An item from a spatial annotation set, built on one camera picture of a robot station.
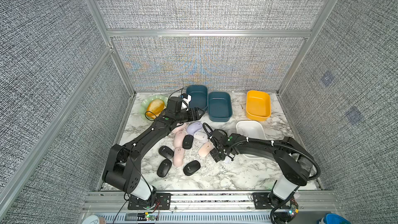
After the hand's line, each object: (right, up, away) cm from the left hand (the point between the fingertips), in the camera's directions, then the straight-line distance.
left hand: (203, 111), depth 82 cm
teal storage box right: (+12, +3, +25) cm, 28 cm away
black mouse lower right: (-6, -31, +2) cm, 31 cm away
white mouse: (-1, -15, +8) cm, 17 cm away
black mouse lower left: (-21, -30, 0) cm, 36 cm away
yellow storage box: (+41, +4, +30) cm, 50 cm away
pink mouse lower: (-14, -25, +3) cm, 29 cm away
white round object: (-48, -45, -17) cm, 68 cm away
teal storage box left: (-2, +13, +36) cm, 38 cm away
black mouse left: (-21, -23, +5) cm, 31 cm away
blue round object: (+51, -42, -21) cm, 69 cm away
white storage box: (+31, -12, +15) cm, 36 cm away
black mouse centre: (-9, -18, +8) cm, 22 cm away
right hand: (+8, -22, +6) cm, 24 cm away
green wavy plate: (-40, +3, +23) cm, 46 cm away
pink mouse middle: (-15, -16, +10) cm, 24 cm away
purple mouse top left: (-5, -10, +15) cm, 19 cm away
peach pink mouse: (+1, -22, +6) cm, 23 cm away
